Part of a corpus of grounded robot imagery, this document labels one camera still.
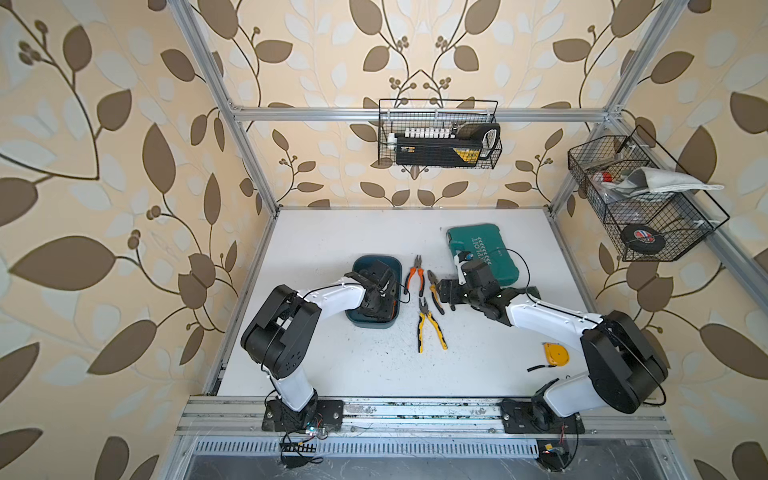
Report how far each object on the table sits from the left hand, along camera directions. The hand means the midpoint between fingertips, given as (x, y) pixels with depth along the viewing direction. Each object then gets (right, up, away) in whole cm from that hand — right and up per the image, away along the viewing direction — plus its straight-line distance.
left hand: (387, 310), depth 92 cm
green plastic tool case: (+34, +21, +13) cm, 42 cm away
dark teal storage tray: (-9, -1, -5) cm, 10 cm away
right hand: (+19, +8, -1) cm, 20 cm away
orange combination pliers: (+11, +11, +10) cm, 19 cm away
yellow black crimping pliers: (+12, 0, +2) cm, 12 cm away
